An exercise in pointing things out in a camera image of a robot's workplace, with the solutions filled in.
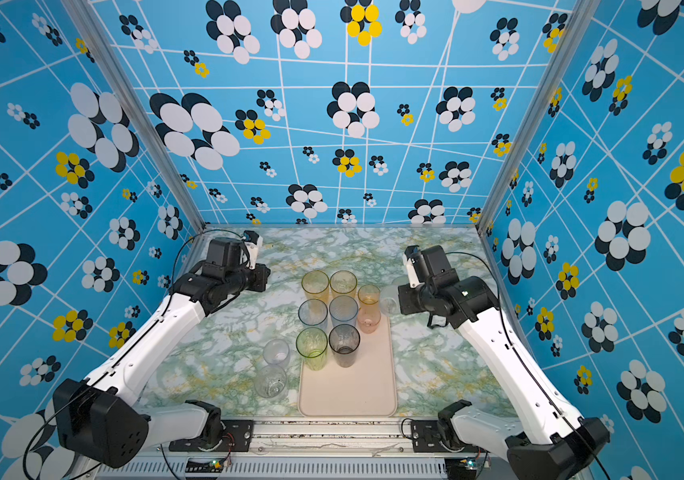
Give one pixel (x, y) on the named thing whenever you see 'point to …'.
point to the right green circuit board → (461, 468)
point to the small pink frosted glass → (369, 317)
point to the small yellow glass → (369, 297)
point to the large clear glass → (271, 382)
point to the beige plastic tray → (367, 388)
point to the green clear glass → (311, 344)
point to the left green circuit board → (216, 466)
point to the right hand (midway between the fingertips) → (410, 291)
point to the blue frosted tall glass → (343, 309)
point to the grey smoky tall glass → (343, 341)
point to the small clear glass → (276, 352)
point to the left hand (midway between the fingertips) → (268, 268)
